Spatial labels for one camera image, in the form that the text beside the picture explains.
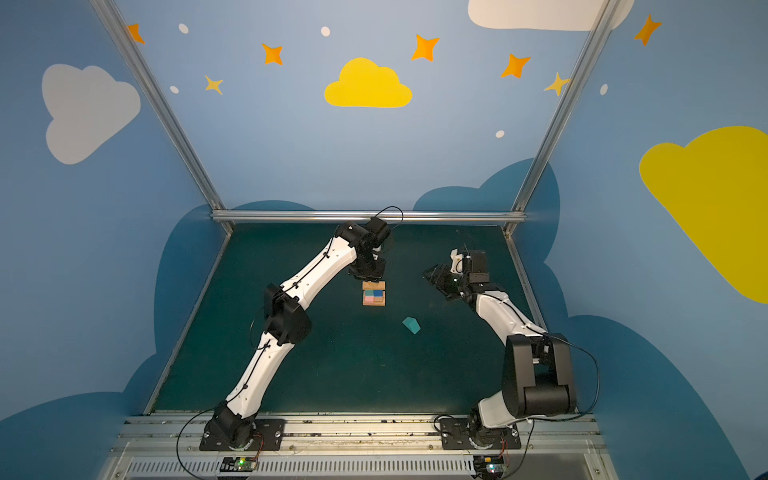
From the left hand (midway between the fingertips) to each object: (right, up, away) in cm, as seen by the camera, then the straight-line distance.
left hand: (379, 278), depth 93 cm
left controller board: (-33, -43, -22) cm, 59 cm away
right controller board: (+27, -44, -22) cm, 56 cm away
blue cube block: (0, -5, +5) cm, 7 cm away
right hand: (+16, +2, -3) cm, 16 cm away
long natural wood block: (-2, -2, +2) cm, 4 cm away
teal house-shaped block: (+11, -15, 0) cm, 18 cm away
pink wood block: (-4, -7, +5) cm, 10 cm away
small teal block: (-3, -5, +6) cm, 9 cm away
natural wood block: (0, -9, +6) cm, 10 cm away
